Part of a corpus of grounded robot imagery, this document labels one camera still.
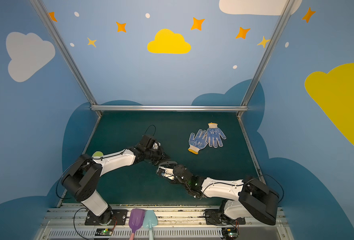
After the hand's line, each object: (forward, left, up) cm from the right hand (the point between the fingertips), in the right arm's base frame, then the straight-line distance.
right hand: (172, 163), depth 83 cm
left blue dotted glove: (+22, -16, -11) cm, 29 cm away
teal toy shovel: (-27, +9, -8) cm, 30 cm away
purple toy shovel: (-27, +16, -9) cm, 33 cm away
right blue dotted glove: (+29, -28, -11) cm, 41 cm away
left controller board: (-33, +31, -10) cm, 46 cm away
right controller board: (-30, -30, -11) cm, 44 cm away
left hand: (+3, 0, 0) cm, 3 cm away
